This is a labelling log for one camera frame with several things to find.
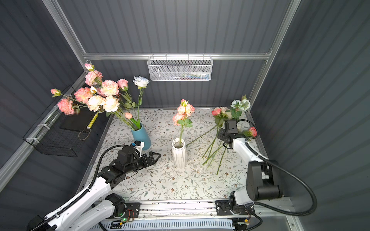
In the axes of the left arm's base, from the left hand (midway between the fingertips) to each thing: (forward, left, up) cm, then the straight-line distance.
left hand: (156, 157), depth 78 cm
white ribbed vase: (-1, -13, +6) cm, 14 cm away
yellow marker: (+16, +33, +15) cm, 39 cm away
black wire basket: (+8, +47, +16) cm, 50 cm away
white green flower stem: (+34, -55, +5) cm, 64 cm away
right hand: (+15, -42, -2) cm, 45 cm away
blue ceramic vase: (+13, +10, +3) cm, 17 cm away
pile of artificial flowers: (+35, -49, -10) cm, 61 cm away
